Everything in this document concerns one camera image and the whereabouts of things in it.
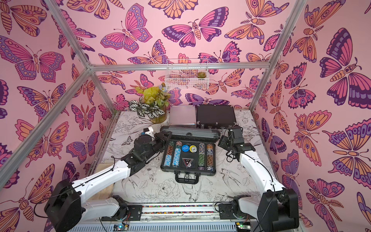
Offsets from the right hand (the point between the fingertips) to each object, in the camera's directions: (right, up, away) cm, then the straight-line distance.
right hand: (224, 141), depth 85 cm
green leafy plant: (-46, +31, +20) cm, 59 cm away
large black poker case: (-20, -8, +6) cm, 22 cm away
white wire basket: (-23, +43, +10) cm, 49 cm away
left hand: (-29, +6, -9) cm, 31 cm away
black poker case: (-1, +16, +25) cm, 30 cm away
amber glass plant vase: (-43, +15, +28) cm, 53 cm away
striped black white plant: (-50, +19, +5) cm, 54 cm away
